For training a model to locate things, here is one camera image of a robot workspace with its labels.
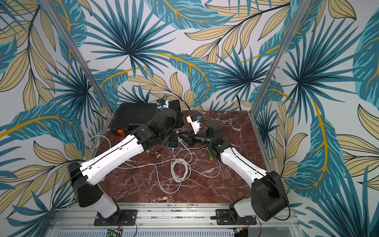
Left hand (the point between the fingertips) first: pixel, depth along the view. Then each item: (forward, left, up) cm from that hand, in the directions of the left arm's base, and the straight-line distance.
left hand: (178, 117), depth 73 cm
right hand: (-11, +4, -6) cm, 13 cm away
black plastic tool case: (+25, +39, -25) cm, 52 cm away
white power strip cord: (+13, +58, -33) cm, 68 cm away
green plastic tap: (-5, -19, -30) cm, 36 cm away
